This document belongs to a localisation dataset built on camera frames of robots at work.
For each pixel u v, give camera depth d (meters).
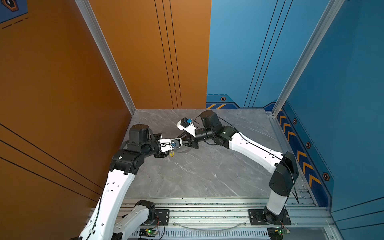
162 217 0.74
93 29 0.76
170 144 0.55
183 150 0.73
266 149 0.49
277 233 0.70
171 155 0.77
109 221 0.38
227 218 0.75
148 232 0.71
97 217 0.38
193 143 0.63
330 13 0.71
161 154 0.59
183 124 0.59
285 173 0.43
